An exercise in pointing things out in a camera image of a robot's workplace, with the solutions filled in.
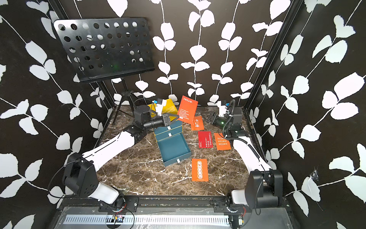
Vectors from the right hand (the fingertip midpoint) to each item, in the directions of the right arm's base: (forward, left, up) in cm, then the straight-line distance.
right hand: (202, 113), depth 78 cm
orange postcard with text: (-2, -16, -29) cm, 33 cm away
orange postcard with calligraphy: (+15, +1, -29) cm, 33 cm away
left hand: (-4, +12, +3) cm, 13 cm away
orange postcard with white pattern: (-21, 0, -29) cm, 36 cm away
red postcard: (+1, -4, -29) cm, 29 cm away
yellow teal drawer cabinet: (-2, +17, -13) cm, 22 cm away
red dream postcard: (+2, +8, +2) cm, 8 cm away
